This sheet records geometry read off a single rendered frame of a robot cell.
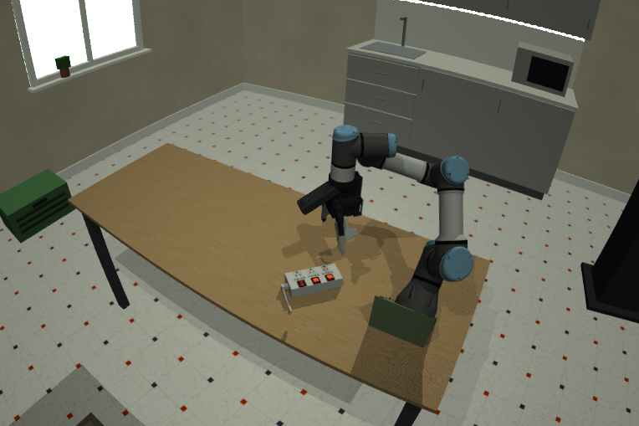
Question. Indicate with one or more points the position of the white power strip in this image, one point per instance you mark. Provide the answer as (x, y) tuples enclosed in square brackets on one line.
[(309, 281)]

